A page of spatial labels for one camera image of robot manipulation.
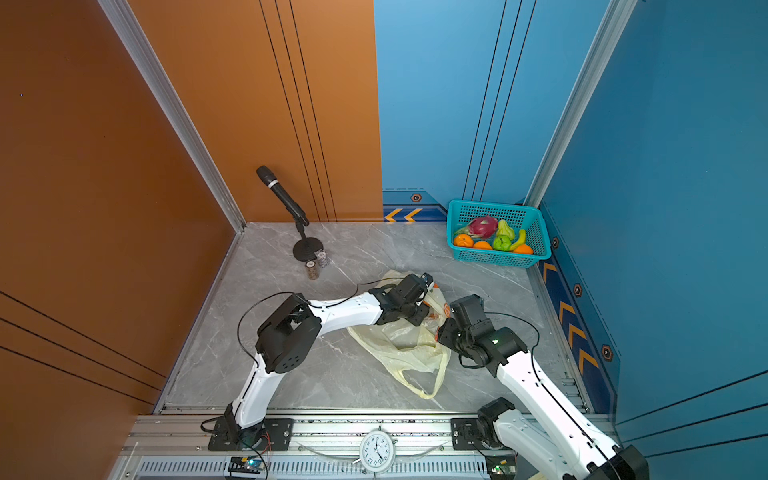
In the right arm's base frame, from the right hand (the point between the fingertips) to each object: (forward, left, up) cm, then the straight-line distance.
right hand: (439, 334), depth 79 cm
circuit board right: (-28, -13, -13) cm, 33 cm away
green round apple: (+36, -26, -4) cm, 45 cm away
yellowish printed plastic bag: (-5, +7, +1) cm, 9 cm away
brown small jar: (+25, +40, -4) cm, 47 cm away
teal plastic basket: (+51, -36, -5) cm, 63 cm away
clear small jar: (+32, +38, -6) cm, 50 cm away
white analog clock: (-25, +16, -7) cm, 31 cm away
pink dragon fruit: (+45, -20, -5) cm, 49 cm away
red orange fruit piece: (+35, -34, -6) cm, 49 cm away
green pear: (+44, -30, -5) cm, 53 cm away
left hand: (+13, +2, -8) cm, 16 cm away
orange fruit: (+36, -19, -4) cm, 41 cm away
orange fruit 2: (+39, -13, -5) cm, 42 cm away
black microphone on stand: (+39, +45, -8) cm, 60 cm away
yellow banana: (+42, -36, -8) cm, 56 cm away
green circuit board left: (-27, +48, -11) cm, 56 cm away
